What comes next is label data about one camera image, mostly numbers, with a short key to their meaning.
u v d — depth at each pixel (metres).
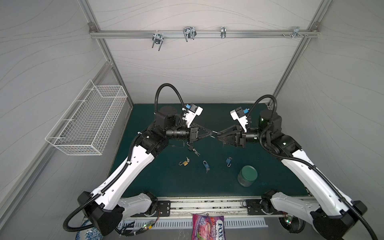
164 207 0.74
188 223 0.70
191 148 0.96
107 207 0.37
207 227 0.67
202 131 0.58
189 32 0.77
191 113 0.55
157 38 0.80
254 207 0.73
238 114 0.53
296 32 0.77
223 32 0.78
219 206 0.75
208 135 0.58
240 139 0.53
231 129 0.59
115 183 0.40
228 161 0.90
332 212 0.39
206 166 0.88
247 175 0.74
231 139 0.56
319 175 0.42
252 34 1.57
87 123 0.69
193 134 0.52
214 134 0.59
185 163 0.88
